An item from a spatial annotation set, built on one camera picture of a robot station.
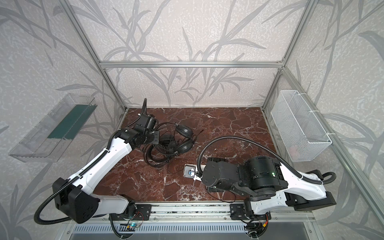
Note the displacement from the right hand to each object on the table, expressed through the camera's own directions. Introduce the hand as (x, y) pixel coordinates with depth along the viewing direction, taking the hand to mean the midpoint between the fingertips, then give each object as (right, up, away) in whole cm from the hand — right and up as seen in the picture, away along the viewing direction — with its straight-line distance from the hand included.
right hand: (203, 161), depth 54 cm
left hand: (-24, +8, +27) cm, 37 cm away
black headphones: (-28, -7, +40) cm, 49 cm away
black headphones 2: (-10, +7, +22) cm, 25 cm away
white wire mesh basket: (+42, +10, +10) cm, 44 cm away
